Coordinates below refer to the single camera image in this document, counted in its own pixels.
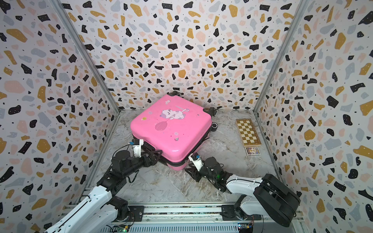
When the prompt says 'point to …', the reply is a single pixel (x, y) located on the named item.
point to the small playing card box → (252, 151)
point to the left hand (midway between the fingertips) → (158, 152)
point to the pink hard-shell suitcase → (174, 125)
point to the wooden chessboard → (247, 133)
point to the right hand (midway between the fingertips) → (188, 167)
